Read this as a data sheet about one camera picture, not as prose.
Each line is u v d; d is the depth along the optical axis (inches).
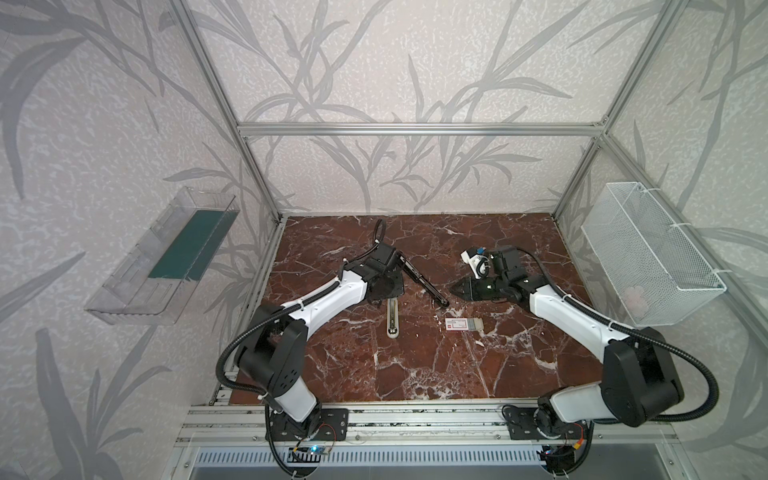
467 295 29.1
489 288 28.9
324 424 28.5
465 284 31.6
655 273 25.0
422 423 29.7
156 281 25.0
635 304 28.8
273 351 17.6
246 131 37.0
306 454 28.4
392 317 35.8
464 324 35.8
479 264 30.3
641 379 16.6
